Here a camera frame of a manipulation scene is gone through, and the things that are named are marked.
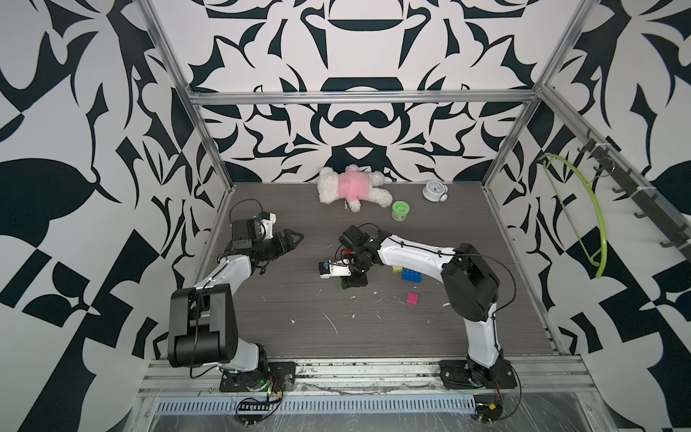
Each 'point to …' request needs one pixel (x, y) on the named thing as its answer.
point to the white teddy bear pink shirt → (353, 186)
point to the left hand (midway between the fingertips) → (294, 236)
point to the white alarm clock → (435, 192)
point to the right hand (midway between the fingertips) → (343, 271)
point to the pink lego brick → (412, 298)
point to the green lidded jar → (400, 209)
